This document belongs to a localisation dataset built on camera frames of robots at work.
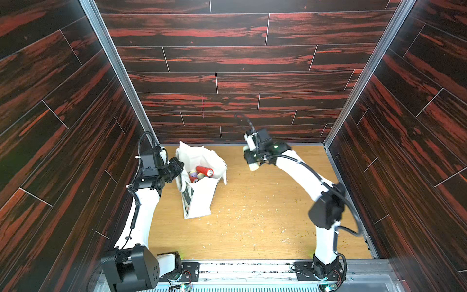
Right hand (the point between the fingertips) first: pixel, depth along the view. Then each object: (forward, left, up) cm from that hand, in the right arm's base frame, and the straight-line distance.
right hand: (252, 153), depth 88 cm
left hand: (-10, +30, +4) cm, 32 cm away
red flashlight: (-5, +23, -10) cm, 25 cm away
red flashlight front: (-3, +32, -17) cm, 36 cm away
